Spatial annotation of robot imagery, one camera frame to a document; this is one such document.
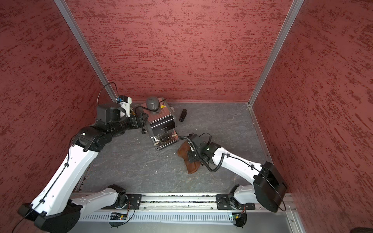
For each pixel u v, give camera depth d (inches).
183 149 32.4
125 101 22.6
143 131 37.3
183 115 43.1
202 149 24.4
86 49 34.4
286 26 30.5
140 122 23.5
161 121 29.6
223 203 28.8
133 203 29.1
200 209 28.7
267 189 16.1
